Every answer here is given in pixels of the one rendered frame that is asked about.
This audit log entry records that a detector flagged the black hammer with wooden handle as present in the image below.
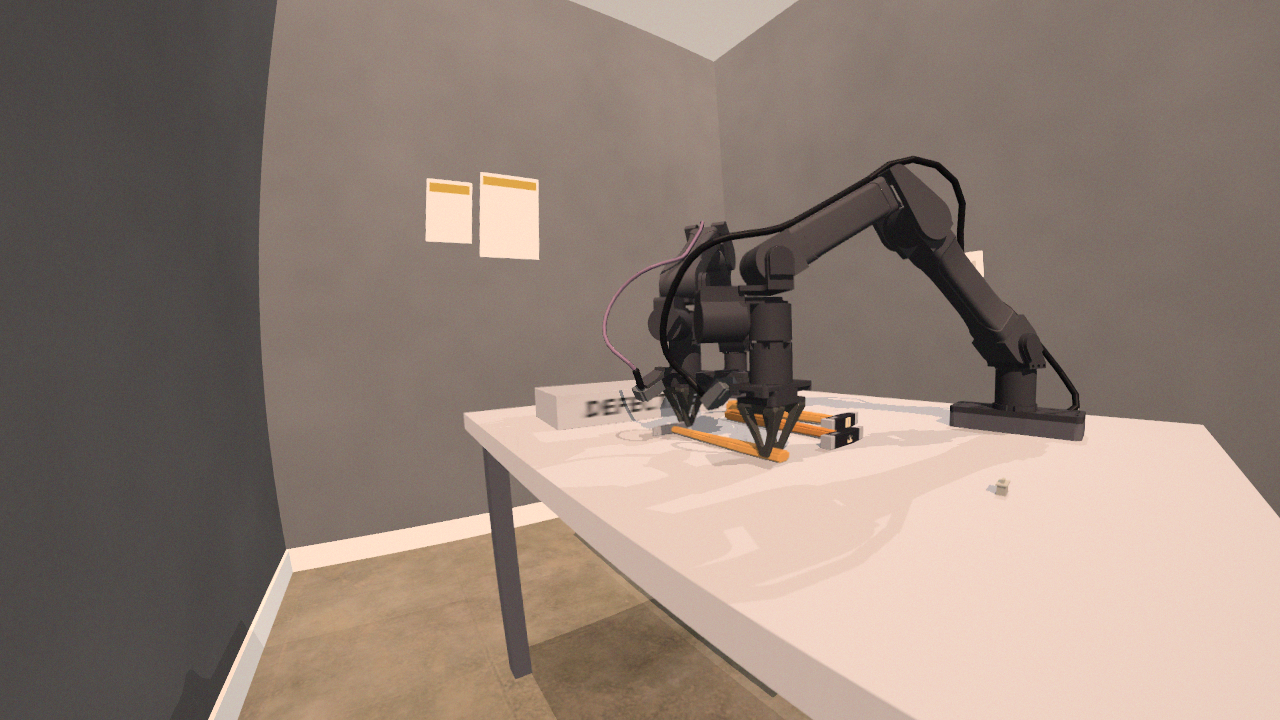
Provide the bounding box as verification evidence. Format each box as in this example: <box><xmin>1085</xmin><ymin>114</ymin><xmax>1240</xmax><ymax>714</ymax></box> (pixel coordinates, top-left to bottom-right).
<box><xmin>726</xmin><ymin>400</ymin><xmax>858</xmax><ymax>430</ymax></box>

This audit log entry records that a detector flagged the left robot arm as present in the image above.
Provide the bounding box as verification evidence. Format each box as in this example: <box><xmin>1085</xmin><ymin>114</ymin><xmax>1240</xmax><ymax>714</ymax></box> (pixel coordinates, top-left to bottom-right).
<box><xmin>694</xmin><ymin>164</ymin><xmax>1085</xmax><ymax>424</ymax></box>

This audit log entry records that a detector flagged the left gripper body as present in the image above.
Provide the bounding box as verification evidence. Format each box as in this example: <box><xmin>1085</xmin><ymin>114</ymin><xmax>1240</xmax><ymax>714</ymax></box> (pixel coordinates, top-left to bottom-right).
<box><xmin>703</xmin><ymin>342</ymin><xmax>812</xmax><ymax>407</ymax></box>

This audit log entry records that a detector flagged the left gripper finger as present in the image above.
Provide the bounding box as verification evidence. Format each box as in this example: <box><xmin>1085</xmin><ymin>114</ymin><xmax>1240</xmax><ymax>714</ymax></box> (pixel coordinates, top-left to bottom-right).
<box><xmin>762</xmin><ymin>402</ymin><xmax>805</xmax><ymax>450</ymax></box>
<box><xmin>737</xmin><ymin>404</ymin><xmax>785</xmax><ymax>457</ymax></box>

